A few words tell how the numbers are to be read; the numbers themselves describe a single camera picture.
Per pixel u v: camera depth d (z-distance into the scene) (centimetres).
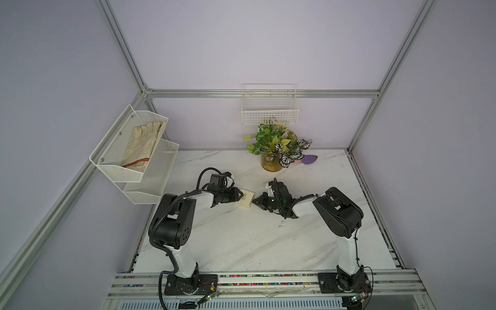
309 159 117
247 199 96
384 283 75
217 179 78
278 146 89
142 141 80
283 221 90
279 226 88
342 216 55
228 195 85
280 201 80
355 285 67
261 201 87
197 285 69
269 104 95
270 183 95
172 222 49
